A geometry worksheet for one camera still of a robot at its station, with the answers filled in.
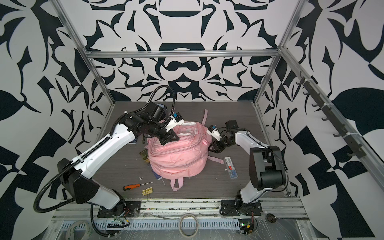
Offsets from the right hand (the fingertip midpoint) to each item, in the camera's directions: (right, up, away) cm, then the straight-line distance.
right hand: (213, 144), depth 90 cm
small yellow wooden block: (-36, -22, -13) cm, 43 cm away
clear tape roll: (-18, -34, -21) cm, 44 cm away
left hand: (-19, +8, -17) cm, 27 cm away
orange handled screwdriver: (-46, -20, -11) cm, 51 cm away
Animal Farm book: (-41, -6, +1) cm, 42 cm away
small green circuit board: (+13, -35, -19) cm, 42 cm away
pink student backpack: (-16, -3, -19) cm, 25 cm away
